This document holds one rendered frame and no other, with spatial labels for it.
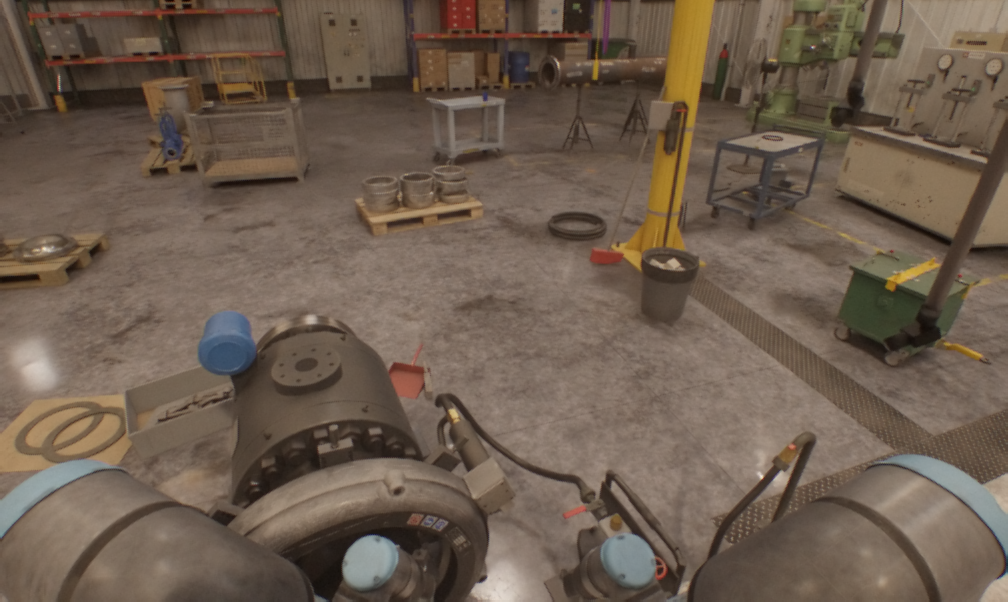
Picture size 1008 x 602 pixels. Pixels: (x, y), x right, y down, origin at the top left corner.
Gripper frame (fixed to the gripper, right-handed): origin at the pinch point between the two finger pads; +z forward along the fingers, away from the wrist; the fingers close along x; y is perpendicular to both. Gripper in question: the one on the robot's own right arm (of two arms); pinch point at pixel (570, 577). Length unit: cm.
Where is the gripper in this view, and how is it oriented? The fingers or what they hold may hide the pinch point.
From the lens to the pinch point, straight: 135.0
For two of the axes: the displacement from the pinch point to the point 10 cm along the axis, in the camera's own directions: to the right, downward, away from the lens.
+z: -1.8, 6.2, 7.6
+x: 9.8, 0.2, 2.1
